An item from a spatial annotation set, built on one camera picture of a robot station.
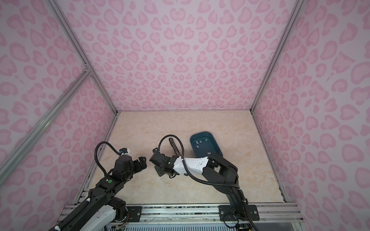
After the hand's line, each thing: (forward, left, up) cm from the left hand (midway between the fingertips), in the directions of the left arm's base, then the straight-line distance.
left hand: (140, 158), depth 83 cm
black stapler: (+11, -18, -8) cm, 23 cm away
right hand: (-2, -11, -6) cm, 13 cm away
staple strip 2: (+17, -40, -9) cm, 45 cm away
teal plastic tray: (+14, -38, -10) cm, 42 cm away
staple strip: (+16, -34, -9) cm, 39 cm away
